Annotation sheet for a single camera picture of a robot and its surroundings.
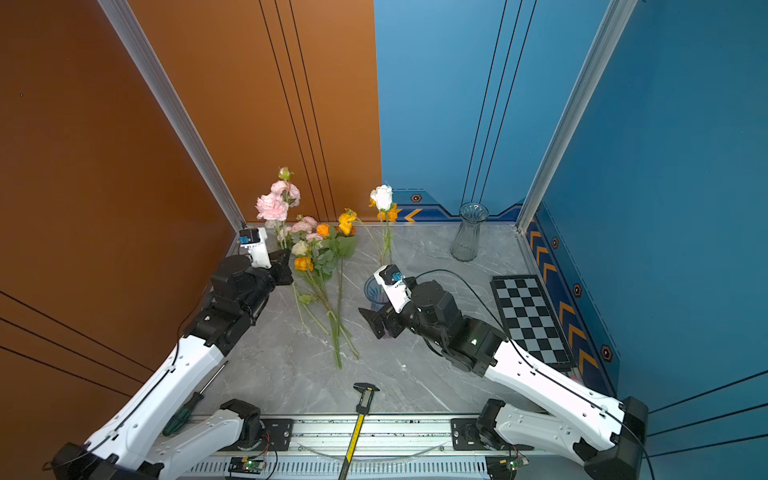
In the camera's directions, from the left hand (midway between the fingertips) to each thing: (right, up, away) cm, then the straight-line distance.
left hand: (289, 247), depth 73 cm
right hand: (+21, -11, -6) cm, 25 cm away
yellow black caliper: (+17, -42, +4) cm, 46 cm away
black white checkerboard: (+67, -22, +16) cm, 72 cm away
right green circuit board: (+55, -51, -3) cm, 75 cm away
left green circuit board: (-9, -52, -2) cm, 53 cm away
